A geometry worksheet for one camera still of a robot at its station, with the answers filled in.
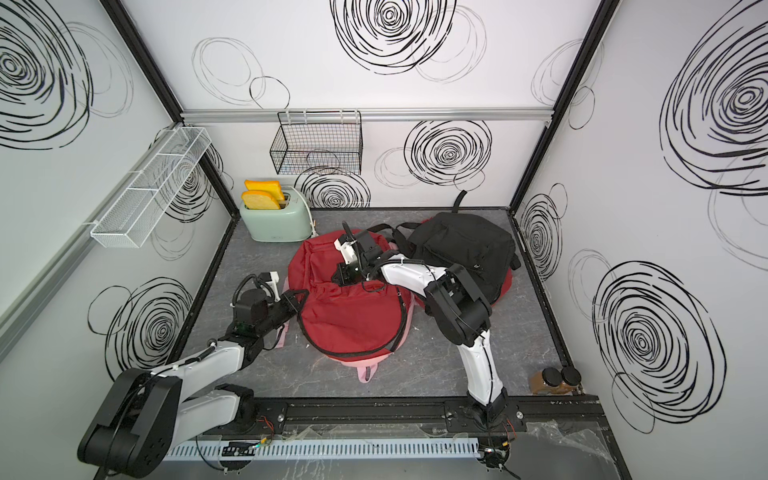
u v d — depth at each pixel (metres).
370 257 0.75
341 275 0.81
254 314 0.66
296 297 0.84
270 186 0.98
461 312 0.52
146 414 0.88
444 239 1.05
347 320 0.85
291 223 1.03
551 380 0.71
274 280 0.80
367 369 0.81
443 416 0.74
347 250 0.85
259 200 0.96
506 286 0.95
